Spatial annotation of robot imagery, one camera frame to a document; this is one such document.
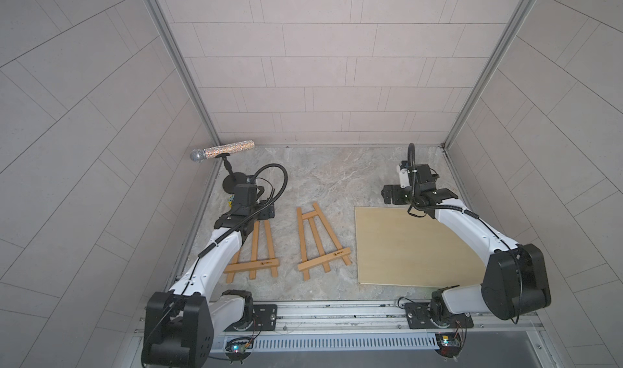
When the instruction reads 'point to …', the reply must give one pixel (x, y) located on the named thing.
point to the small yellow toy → (229, 204)
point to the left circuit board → (238, 348)
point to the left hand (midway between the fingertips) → (262, 199)
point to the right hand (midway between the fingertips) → (391, 189)
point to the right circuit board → (448, 344)
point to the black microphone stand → (234, 177)
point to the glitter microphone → (199, 155)
